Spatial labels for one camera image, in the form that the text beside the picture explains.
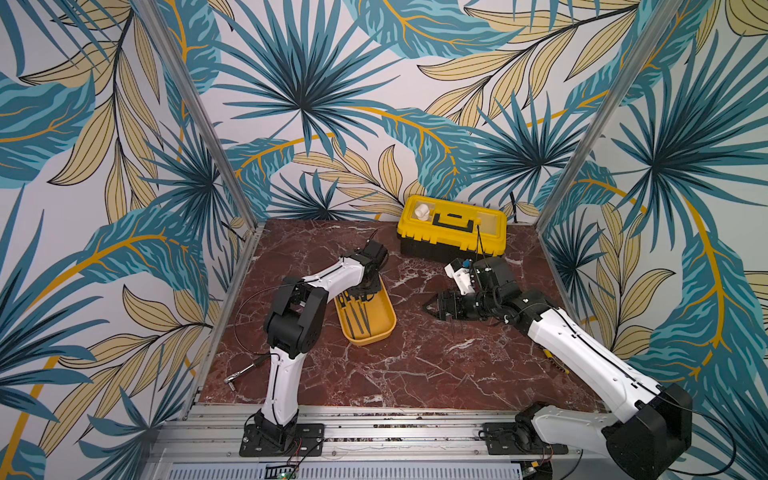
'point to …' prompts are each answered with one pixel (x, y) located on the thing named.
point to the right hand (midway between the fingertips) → (434, 307)
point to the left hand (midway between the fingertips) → (367, 290)
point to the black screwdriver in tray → (343, 304)
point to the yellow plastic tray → (382, 316)
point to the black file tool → (367, 319)
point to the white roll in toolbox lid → (422, 212)
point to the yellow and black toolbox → (443, 231)
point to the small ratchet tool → (228, 380)
